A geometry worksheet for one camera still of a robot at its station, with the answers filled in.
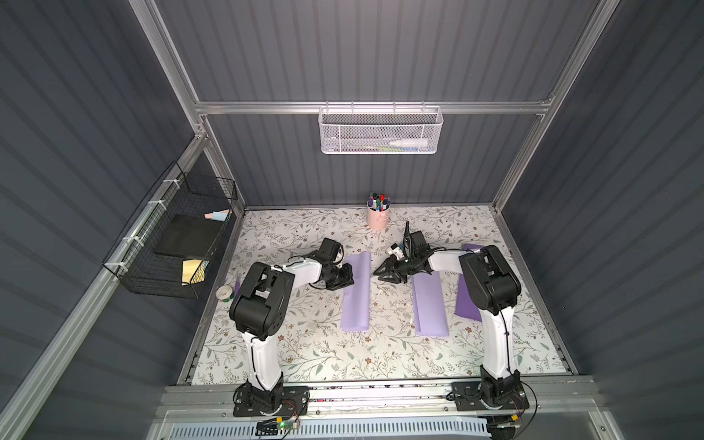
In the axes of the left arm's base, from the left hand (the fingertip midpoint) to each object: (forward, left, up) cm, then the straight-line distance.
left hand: (357, 283), depth 95 cm
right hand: (+2, -7, +1) cm, 7 cm away
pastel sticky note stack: (+9, +42, +25) cm, 50 cm away
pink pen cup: (+26, -8, +9) cm, 28 cm away
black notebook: (-1, +46, +27) cm, 54 cm away
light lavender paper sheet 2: (-9, -24, 0) cm, 25 cm away
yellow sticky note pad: (-15, +37, +32) cm, 51 cm away
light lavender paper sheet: (-5, +1, -1) cm, 6 cm away
